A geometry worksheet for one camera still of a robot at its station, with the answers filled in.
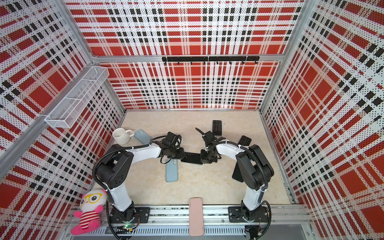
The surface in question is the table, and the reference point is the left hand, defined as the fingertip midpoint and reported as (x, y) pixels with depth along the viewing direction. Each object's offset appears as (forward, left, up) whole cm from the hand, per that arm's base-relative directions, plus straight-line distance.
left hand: (184, 157), depth 94 cm
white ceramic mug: (+13, +42, +6) cm, 44 cm away
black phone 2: (+11, -41, +2) cm, 42 cm away
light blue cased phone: (-8, +7, 0) cm, 11 cm away
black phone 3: (-11, -32, 0) cm, 34 cm away
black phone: (0, -5, 0) cm, 5 cm away
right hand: (-5, -12, 0) cm, 13 cm away
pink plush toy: (-28, +43, +5) cm, 52 cm away
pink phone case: (-34, -8, +1) cm, 35 cm away
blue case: (+17, +30, -3) cm, 35 cm away
